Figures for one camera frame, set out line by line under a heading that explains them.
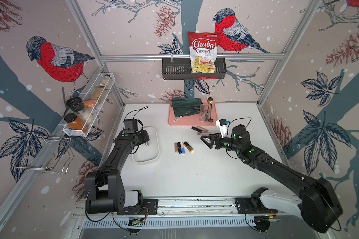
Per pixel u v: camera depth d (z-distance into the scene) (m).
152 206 0.73
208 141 0.71
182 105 1.17
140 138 0.77
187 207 0.74
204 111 1.08
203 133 1.01
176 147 0.95
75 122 0.60
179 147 0.95
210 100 1.05
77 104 0.63
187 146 0.94
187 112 1.14
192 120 1.11
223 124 0.70
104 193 0.41
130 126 0.69
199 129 1.04
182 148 0.94
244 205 0.73
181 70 1.07
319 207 0.39
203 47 0.82
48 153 0.55
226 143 0.68
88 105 0.70
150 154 0.92
